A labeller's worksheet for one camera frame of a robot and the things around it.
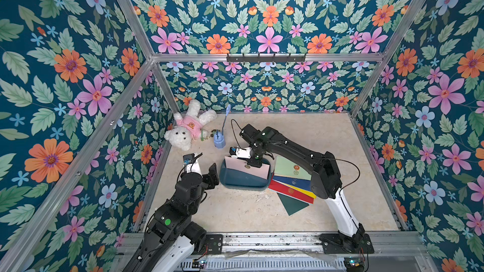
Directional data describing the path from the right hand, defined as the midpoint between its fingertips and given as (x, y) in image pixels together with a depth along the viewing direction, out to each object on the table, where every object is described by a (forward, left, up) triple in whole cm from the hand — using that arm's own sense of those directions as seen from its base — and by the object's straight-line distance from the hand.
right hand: (251, 159), depth 89 cm
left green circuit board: (-41, +19, -11) cm, 46 cm away
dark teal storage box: (-7, +8, -9) cm, 14 cm away
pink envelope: (-2, +5, -3) cm, 6 cm away
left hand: (-12, +14, +14) cm, 23 cm away
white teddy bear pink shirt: (+20, +36, 0) cm, 41 cm away
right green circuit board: (-39, -42, -12) cm, 58 cm away
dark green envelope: (-18, -19, -10) cm, 28 cm away
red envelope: (-10, -15, -9) cm, 20 cm away
